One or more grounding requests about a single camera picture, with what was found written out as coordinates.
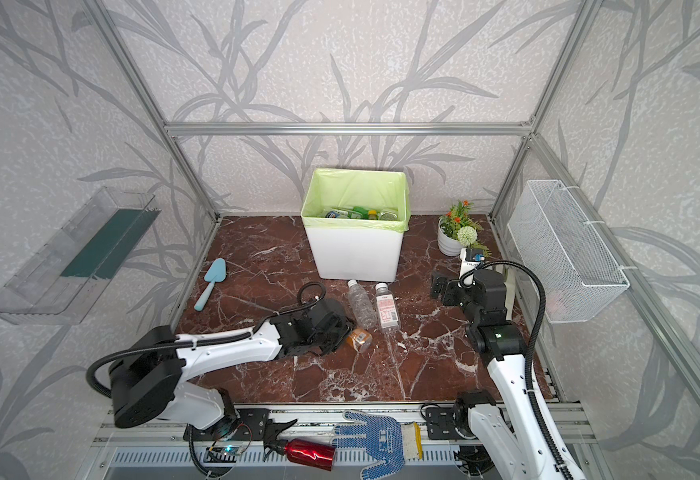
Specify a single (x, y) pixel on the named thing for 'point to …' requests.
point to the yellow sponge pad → (412, 439)
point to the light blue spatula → (215, 273)
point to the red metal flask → (311, 454)
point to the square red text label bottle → (387, 308)
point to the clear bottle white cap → (361, 306)
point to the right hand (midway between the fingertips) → (450, 265)
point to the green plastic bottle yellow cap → (362, 213)
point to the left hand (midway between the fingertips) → (362, 321)
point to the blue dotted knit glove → (382, 438)
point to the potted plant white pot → (456, 231)
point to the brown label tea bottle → (361, 340)
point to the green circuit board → (222, 454)
